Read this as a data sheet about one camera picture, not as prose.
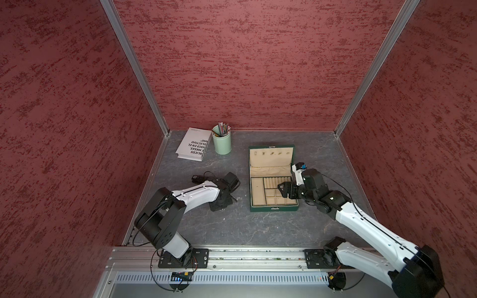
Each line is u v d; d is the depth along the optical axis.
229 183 0.72
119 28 0.76
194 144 1.10
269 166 0.92
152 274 0.70
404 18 0.74
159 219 0.44
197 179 0.95
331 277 0.71
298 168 0.72
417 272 0.38
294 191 0.71
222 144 1.05
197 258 0.74
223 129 1.03
